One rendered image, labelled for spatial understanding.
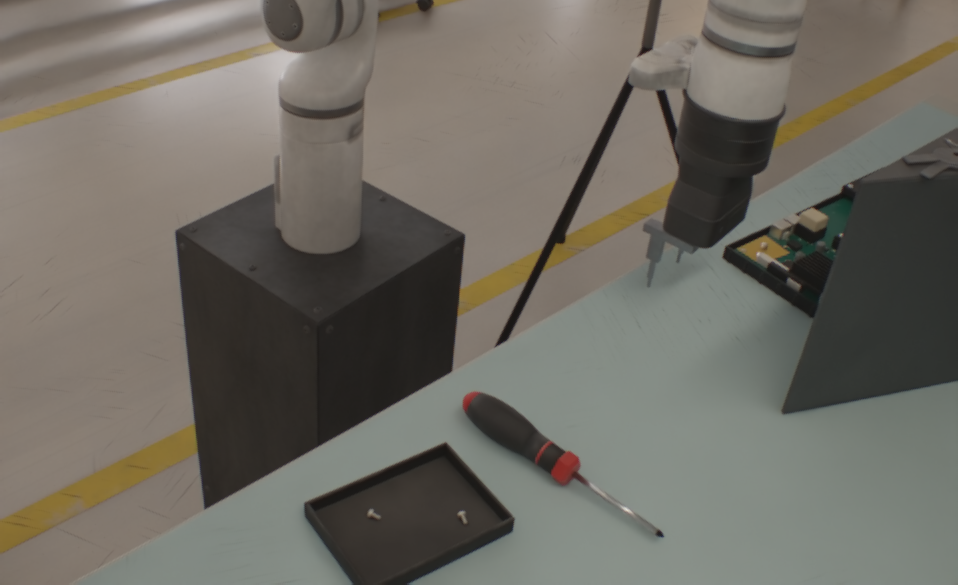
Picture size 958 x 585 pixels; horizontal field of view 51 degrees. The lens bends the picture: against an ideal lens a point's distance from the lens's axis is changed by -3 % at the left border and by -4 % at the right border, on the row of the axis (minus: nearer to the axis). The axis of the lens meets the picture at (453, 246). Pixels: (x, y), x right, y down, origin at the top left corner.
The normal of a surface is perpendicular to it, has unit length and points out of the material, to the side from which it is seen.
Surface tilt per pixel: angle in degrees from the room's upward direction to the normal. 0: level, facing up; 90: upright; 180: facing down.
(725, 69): 81
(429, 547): 0
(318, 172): 90
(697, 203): 70
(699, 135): 90
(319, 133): 90
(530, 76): 0
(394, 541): 0
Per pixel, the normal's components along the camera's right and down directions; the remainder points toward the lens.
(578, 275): 0.07, -0.82
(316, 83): -0.05, -0.62
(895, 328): 0.28, 0.56
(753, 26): -0.30, 0.52
